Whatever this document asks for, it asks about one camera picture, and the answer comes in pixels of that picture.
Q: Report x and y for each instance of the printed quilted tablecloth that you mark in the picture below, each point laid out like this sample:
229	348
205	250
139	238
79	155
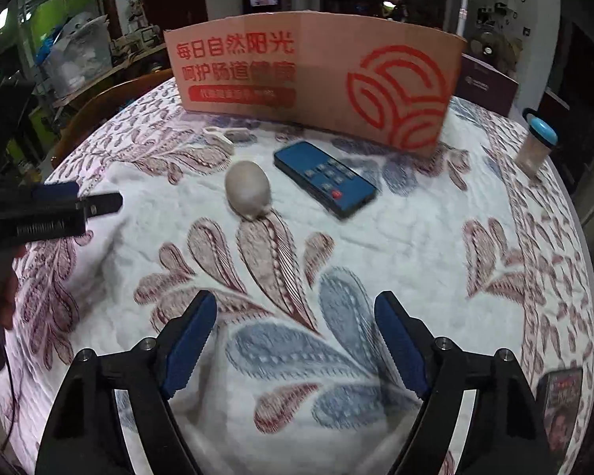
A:
425	257

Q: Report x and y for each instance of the toothpick holder with blue lid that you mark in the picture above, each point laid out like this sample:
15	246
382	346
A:
534	151

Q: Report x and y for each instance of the grey egg shaped stone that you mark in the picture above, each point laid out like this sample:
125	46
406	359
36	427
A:
247	188

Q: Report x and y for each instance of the wooden chair backrest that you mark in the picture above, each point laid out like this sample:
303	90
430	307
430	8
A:
99	104

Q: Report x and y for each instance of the clear plastic storage box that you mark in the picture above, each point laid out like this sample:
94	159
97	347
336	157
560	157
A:
79	59

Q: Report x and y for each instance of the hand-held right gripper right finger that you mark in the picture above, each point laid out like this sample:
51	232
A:
401	346

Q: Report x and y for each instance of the standing fan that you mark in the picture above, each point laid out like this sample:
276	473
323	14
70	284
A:
490	47

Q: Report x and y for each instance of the smartphone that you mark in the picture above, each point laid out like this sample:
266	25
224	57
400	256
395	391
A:
562	415

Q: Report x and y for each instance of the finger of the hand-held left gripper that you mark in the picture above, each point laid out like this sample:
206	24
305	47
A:
54	191

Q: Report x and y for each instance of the printed cardboard box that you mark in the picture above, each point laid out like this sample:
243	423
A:
317	74

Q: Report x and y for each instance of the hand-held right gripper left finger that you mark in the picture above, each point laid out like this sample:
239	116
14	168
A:
190	341

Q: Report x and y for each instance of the white plastic clip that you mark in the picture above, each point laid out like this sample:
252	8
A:
218	134

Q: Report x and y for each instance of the purple box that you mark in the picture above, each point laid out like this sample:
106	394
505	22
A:
490	86

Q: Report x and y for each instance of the dark blue remote control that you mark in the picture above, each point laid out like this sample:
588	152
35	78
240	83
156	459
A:
321	175

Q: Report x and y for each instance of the cluttered wooden desk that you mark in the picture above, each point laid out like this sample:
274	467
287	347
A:
138	44

